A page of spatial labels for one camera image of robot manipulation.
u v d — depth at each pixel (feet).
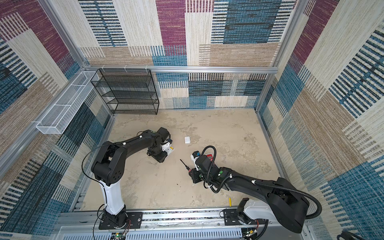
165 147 2.93
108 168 1.67
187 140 3.34
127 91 3.61
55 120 2.32
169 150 3.17
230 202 2.57
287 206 1.33
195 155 2.48
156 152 2.66
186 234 2.54
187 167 2.79
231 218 2.39
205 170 2.09
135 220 2.40
